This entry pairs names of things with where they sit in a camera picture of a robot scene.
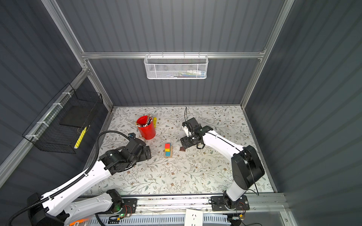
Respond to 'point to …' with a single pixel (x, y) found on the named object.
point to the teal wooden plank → (168, 154)
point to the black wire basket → (60, 127)
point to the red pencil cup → (145, 125)
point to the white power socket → (193, 217)
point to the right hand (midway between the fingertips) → (189, 142)
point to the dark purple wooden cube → (182, 149)
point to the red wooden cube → (167, 145)
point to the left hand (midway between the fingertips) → (144, 152)
